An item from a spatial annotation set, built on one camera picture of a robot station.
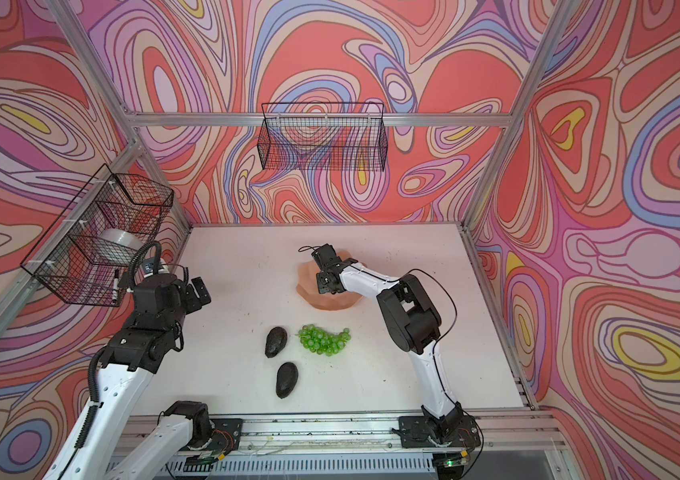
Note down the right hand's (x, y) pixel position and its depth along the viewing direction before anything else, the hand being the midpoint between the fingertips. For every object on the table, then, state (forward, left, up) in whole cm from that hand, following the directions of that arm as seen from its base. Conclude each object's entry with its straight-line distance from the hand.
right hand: (334, 286), depth 101 cm
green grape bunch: (-21, +5, +4) cm, 22 cm away
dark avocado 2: (-30, +13, +2) cm, 33 cm away
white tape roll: (-8, +51, +33) cm, 61 cm away
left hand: (-14, +36, +24) cm, 46 cm away
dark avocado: (-21, +17, +4) cm, 27 cm away
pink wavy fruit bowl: (-2, +9, +4) cm, 10 cm away
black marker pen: (-15, +53, +25) cm, 60 cm away
